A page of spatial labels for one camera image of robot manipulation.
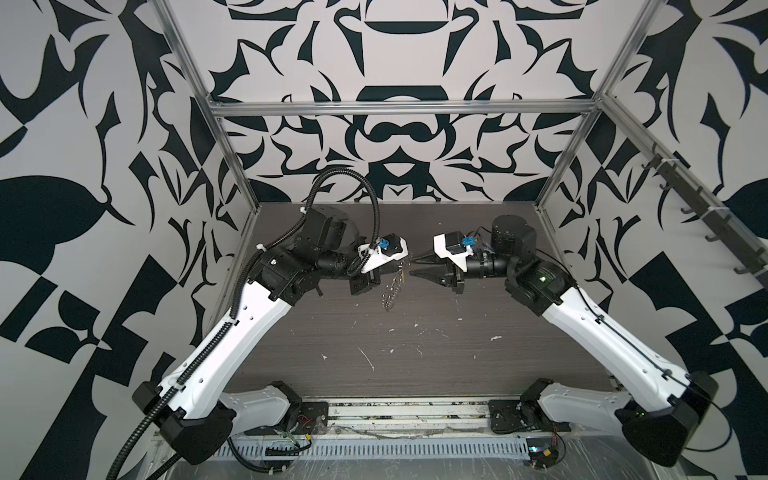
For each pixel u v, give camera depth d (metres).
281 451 0.73
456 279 0.54
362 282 0.55
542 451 0.71
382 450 0.65
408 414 0.76
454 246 0.48
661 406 0.39
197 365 0.38
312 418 0.73
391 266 0.60
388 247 0.50
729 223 0.55
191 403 0.37
